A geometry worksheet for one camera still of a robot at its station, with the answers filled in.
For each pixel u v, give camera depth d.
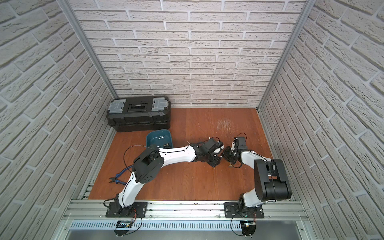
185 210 0.76
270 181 0.45
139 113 0.94
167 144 0.95
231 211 0.73
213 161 0.79
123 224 0.73
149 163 0.56
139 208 0.73
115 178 0.83
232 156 0.81
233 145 0.85
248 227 0.70
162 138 1.00
